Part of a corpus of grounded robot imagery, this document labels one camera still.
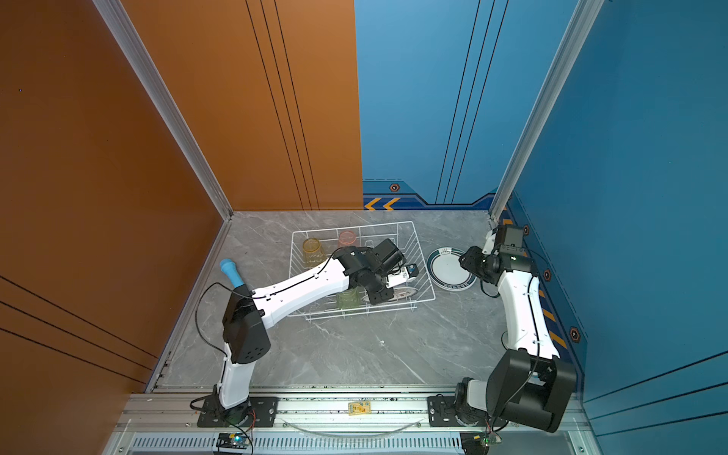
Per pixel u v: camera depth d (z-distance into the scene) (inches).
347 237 38.6
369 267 23.1
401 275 28.3
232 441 28.0
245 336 18.1
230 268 39.4
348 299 33.3
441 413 28.5
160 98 33.3
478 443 27.8
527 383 15.3
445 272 39.2
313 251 37.7
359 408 29.1
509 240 24.5
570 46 29.3
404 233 45.2
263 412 28.7
